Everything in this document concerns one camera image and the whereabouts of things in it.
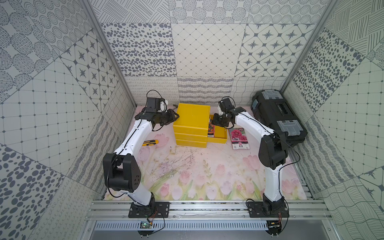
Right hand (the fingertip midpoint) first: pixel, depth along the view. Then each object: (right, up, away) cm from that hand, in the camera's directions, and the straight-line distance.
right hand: (214, 124), depth 95 cm
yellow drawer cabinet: (-14, -1, -15) cm, 21 cm away
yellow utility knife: (-43, -13, +3) cm, 44 cm away
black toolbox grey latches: (+39, +10, +1) cm, 40 cm away
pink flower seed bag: (+17, -10, +6) cm, 21 cm away
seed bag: (-2, -6, -2) cm, 7 cm away
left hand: (-24, +6, -10) cm, 26 cm away
